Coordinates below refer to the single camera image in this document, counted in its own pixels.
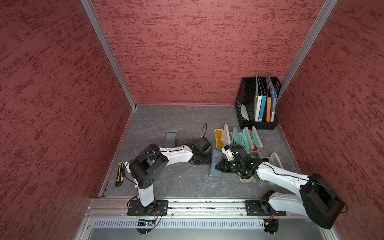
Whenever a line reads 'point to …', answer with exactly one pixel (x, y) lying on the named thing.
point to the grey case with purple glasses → (234, 137)
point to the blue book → (273, 98)
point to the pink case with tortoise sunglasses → (244, 178)
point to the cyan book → (263, 100)
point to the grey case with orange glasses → (247, 140)
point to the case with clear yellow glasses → (274, 160)
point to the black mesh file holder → (244, 105)
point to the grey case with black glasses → (216, 156)
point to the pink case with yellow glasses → (222, 137)
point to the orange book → (268, 102)
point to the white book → (258, 99)
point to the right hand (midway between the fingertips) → (217, 170)
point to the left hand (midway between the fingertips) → (209, 163)
